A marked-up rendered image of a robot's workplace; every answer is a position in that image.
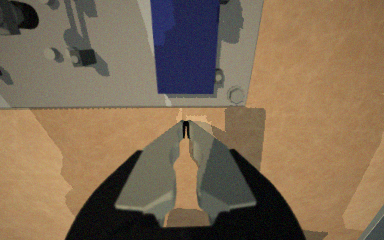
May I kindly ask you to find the toggle clamp with red handle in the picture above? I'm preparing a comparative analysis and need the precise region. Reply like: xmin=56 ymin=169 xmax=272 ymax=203
xmin=0 ymin=0 xmax=39 ymax=35

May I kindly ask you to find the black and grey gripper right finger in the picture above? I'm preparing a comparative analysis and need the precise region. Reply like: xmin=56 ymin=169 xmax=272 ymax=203
xmin=186 ymin=120 xmax=306 ymax=240

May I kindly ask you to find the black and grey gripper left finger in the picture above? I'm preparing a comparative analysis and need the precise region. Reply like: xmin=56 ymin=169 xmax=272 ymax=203
xmin=65 ymin=120 xmax=186 ymax=240

